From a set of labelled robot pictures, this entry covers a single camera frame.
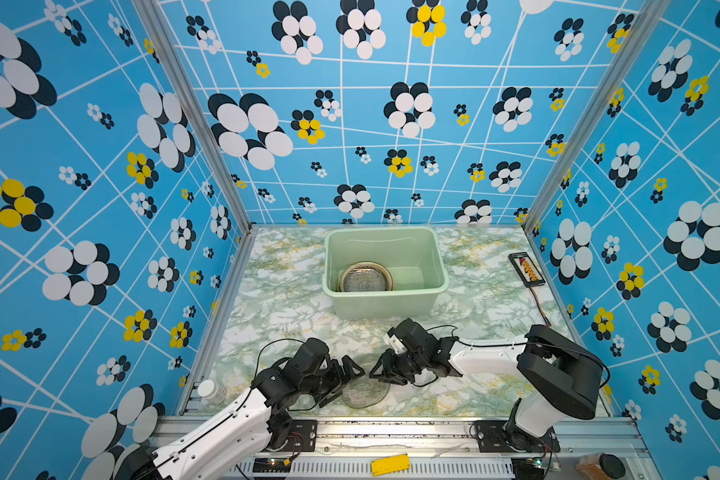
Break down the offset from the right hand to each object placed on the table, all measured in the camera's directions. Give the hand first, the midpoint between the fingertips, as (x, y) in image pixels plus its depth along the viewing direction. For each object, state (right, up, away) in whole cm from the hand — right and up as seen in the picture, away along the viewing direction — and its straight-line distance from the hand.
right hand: (373, 378), depth 80 cm
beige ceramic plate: (-2, +30, +20) cm, 36 cm away
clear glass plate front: (-2, -3, 0) cm, 4 cm away
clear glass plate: (-3, +25, +18) cm, 31 cm away
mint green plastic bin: (+14, +34, +20) cm, 42 cm away
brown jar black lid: (+48, -11, -18) cm, 52 cm away
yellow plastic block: (+4, -15, -11) cm, 19 cm away
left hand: (-4, +1, -3) cm, 5 cm away
